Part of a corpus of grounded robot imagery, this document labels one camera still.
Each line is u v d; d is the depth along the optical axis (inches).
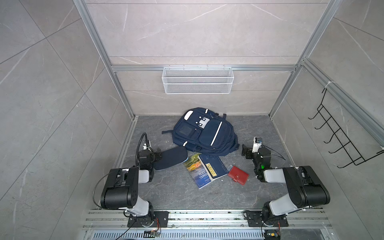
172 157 36.2
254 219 28.7
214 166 36.0
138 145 34.0
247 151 32.9
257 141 31.5
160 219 28.9
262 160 27.7
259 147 31.4
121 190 17.4
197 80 39.7
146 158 28.1
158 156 34.4
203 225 28.7
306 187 17.8
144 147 32.1
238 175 33.7
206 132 40.9
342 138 26.3
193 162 36.4
